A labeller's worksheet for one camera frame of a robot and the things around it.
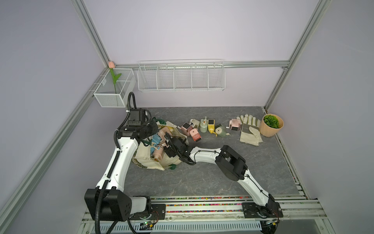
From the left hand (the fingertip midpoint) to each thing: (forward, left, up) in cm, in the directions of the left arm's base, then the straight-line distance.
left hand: (156, 128), depth 79 cm
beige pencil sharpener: (+17, -22, -19) cm, 34 cm away
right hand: (+2, -5, -21) cm, 22 cm away
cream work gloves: (+8, -62, -23) cm, 67 cm away
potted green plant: (+7, -73, -13) cm, 74 cm away
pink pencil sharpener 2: (+7, -22, -19) cm, 30 cm away
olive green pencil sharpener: (+7, -40, -17) cm, 44 cm away
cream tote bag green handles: (-9, +2, -20) cm, 22 cm away
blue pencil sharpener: (-1, +3, -12) cm, 12 cm away
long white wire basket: (+38, -15, +7) cm, 42 cm away
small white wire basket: (+24, +32, +8) cm, 41 cm away
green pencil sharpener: (+13, -29, -18) cm, 36 cm away
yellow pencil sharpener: (+12, -34, -18) cm, 40 cm away
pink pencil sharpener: (+11, -16, -16) cm, 25 cm away
